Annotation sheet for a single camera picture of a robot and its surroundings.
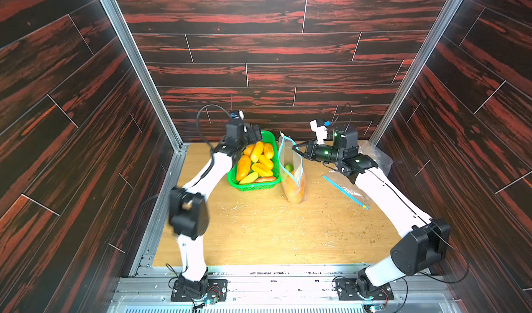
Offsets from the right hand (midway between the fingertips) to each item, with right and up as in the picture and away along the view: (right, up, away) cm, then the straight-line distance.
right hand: (295, 145), depth 76 cm
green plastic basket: (-9, +8, +36) cm, 38 cm away
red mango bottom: (-12, -15, +23) cm, 30 cm away
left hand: (-16, +8, +14) cm, 23 cm away
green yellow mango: (-2, -8, -1) cm, 9 cm away
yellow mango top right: (-9, 0, +31) cm, 33 cm away
